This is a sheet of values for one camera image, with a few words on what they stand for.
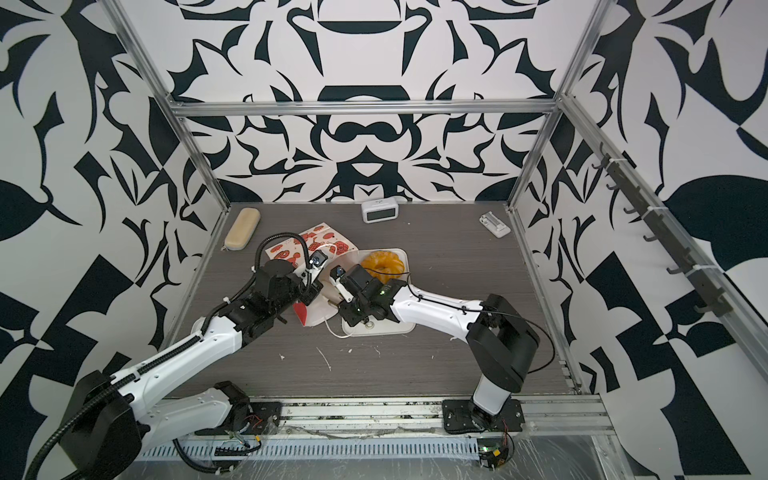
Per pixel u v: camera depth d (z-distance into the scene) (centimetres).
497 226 112
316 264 68
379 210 110
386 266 99
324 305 85
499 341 45
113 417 38
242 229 108
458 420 74
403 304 56
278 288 62
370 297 64
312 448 65
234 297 62
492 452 71
